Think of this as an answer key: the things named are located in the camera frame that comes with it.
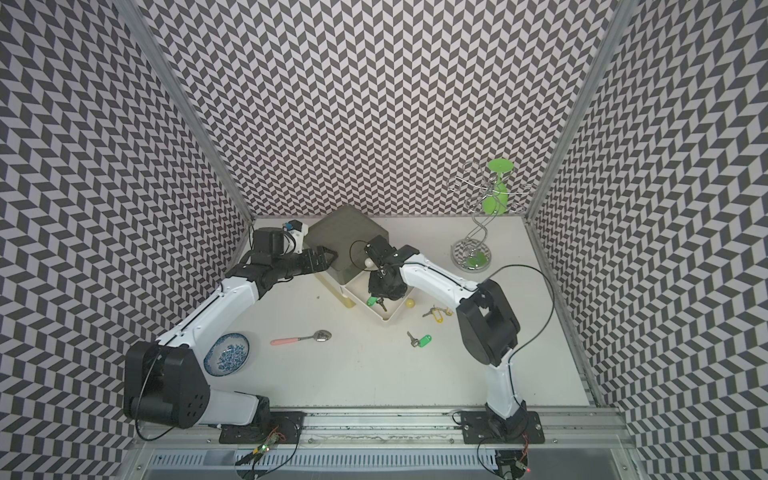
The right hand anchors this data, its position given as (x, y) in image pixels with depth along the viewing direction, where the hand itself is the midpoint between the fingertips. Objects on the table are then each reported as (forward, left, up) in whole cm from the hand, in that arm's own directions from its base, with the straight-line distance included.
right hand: (378, 298), depth 88 cm
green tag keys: (-2, +2, 0) cm, 3 cm away
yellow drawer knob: (-3, -9, +2) cm, 10 cm away
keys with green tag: (-11, -13, -7) cm, 18 cm away
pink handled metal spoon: (-8, +18, -8) cm, 21 cm away
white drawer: (+3, +7, +1) cm, 7 cm away
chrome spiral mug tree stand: (+20, -32, -4) cm, 38 cm away
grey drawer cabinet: (+18, +11, +9) cm, 23 cm away
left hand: (+7, +15, +10) cm, 19 cm away
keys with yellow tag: (-1, -18, -8) cm, 20 cm away
